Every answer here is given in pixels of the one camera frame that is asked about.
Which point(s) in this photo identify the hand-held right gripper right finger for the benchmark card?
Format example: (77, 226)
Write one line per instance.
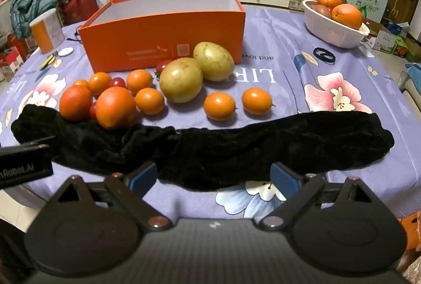
(283, 178)

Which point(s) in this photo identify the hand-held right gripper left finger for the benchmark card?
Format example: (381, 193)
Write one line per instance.
(144, 178)

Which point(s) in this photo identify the large orange-red tomato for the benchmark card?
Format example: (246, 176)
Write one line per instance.
(75, 103)
(115, 108)

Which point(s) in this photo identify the small orange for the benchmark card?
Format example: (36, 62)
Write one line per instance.
(149, 101)
(219, 105)
(81, 83)
(99, 83)
(139, 80)
(256, 101)

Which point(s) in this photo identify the red cherry tomato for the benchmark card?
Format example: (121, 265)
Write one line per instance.
(117, 81)
(162, 67)

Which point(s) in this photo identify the orange cardboard box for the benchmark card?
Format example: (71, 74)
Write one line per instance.
(131, 40)

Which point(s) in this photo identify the black velvet cloth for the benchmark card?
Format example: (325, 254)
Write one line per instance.
(213, 152)

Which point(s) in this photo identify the yellow-green key bunch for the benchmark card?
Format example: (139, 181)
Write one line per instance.
(49, 60)

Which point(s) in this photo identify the white round tag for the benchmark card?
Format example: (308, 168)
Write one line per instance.
(66, 52)

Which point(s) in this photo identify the black eyeglasses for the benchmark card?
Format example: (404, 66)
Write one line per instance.
(70, 39)

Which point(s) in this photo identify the purple floral tablecloth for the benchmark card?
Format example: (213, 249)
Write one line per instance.
(279, 40)

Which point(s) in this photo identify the orange and white canister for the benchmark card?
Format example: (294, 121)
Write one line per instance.
(46, 30)

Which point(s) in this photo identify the white plastic basket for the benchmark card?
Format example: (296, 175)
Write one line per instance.
(332, 30)

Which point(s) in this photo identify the blue folded cloth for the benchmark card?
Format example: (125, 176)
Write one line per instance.
(412, 75)

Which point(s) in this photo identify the blue puffer jacket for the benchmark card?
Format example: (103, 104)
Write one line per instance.
(33, 1)

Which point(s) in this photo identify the red shopping bag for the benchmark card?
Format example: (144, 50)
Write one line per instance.
(80, 7)

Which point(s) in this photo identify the red apple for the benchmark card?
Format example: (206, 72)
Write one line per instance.
(322, 11)

